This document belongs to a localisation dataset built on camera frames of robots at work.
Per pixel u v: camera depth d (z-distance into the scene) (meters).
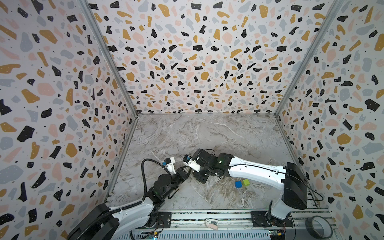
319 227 0.73
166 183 0.62
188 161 0.68
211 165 0.58
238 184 0.85
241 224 0.73
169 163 0.75
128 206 0.51
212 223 0.71
